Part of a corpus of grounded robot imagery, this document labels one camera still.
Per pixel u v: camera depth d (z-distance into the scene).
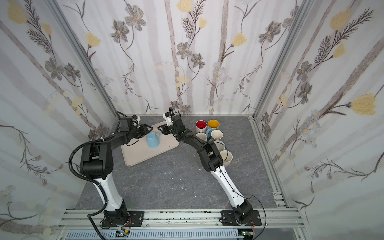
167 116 0.95
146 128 0.92
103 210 0.61
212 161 0.70
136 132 0.88
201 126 1.08
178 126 0.86
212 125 1.05
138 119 0.93
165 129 0.93
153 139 0.96
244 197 0.67
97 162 0.53
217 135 1.01
